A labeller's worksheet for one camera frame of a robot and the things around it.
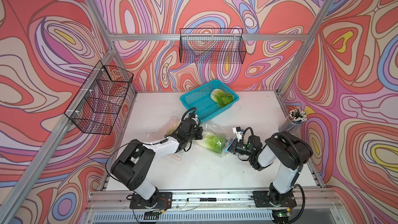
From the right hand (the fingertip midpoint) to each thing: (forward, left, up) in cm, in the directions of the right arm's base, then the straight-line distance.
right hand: (220, 146), depth 85 cm
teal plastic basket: (+38, +2, -3) cm, 39 cm away
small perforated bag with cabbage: (+13, +34, -2) cm, 36 cm away
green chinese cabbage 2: (+32, -5, +6) cm, 33 cm away
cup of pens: (+10, -42, +11) cm, 45 cm away
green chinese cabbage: (+1, +3, +4) cm, 5 cm away
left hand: (+9, +8, +2) cm, 12 cm away
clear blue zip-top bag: (+12, -5, -4) cm, 14 cm away
